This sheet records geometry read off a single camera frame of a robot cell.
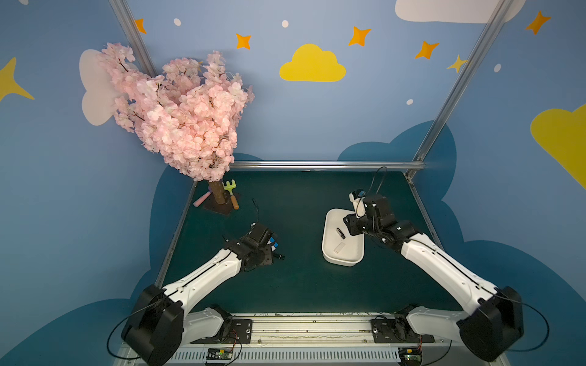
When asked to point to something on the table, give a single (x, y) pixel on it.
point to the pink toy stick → (201, 200)
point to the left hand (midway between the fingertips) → (266, 253)
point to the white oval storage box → (339, 246)
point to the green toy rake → (230, 187)
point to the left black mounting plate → (236, 331)
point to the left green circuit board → (219, 354)
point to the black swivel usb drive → (340, 233)
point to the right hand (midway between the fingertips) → (352, 215)
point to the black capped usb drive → (280, 256)
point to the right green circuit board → (410, 356)
